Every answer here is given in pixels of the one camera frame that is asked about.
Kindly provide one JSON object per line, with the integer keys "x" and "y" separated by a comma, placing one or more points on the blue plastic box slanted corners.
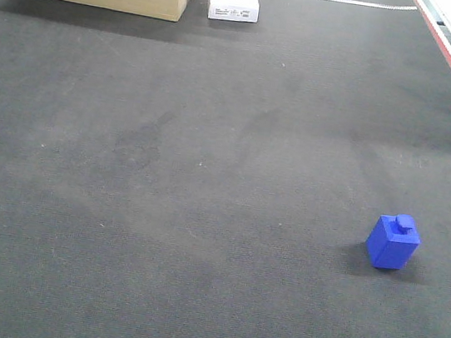
{"x": 394, "y": 251}

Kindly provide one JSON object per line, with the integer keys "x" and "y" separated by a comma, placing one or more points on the dark grey belt conveyor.
{"x": 166, "y": 169}

